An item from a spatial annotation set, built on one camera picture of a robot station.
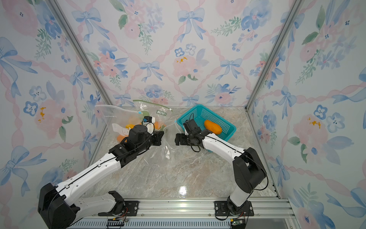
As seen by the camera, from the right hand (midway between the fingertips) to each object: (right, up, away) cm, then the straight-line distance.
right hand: (181, 139), depth 87 cm
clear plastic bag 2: (-7, -7, -8) cm, 13 cm away
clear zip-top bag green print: (-13, +16, +2) cm, 20 cm away
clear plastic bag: (-39, +10, +1) cm, 40 cm away
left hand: (-9, +6, -12) cm, 16 cm away
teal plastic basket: (+14, +17, +22) cm, 31 cm away
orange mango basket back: (+22, +7, +13) cm, 26 cm away
